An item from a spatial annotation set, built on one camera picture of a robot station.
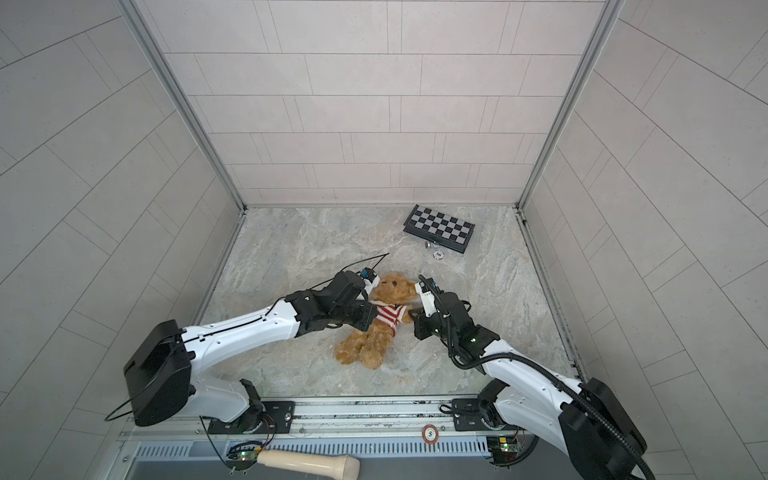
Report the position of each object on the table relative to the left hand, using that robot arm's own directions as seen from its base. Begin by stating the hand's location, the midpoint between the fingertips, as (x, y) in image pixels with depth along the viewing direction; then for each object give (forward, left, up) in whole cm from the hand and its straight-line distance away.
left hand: (386, 314), depth 79 cm
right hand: (+1, -6, -3) cm, 7 cm away
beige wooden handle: (-32, +10, -4) cm, 34 cm away
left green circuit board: (-30, +31, -6) cm, 44 cm away
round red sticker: (-26, -11, -9) cm, 29 cm away
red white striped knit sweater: (0, -1, -1) cm, 1 cm away
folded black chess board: (+35, -18, -6) cm, 40 cm away
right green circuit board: (-28, -28, -9) cm, 41 cm away
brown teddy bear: (-9, +4, +2) cm, 10 cm away
